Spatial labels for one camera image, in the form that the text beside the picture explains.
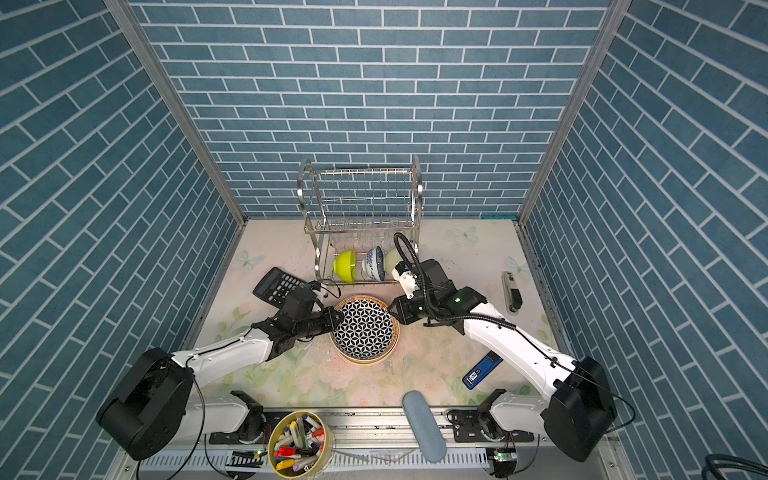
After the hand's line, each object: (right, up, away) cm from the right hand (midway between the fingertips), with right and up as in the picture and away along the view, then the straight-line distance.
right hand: (390, 304), depth 78 cm
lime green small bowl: (-15, +9, +14) cm, 22 cm away
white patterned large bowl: (-7, -11, +9) cm, 15 cm away
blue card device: (+25, -18, +3) cm, 31 cm away
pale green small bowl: (0, +11, +15) cm, 19 cm away
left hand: (-13, -6, +9) cm, 17 cm away
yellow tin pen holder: (-19, -28, -13) cm, 37 cm away
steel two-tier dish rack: (-14, +26, +27) cm, 40 cm away
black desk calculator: (-39, +2, +21) cm, 44 cm away
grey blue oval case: (+8, -29, -5) cm, 31 cm away
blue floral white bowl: (-5, +10, +13) cm, 17 cm away
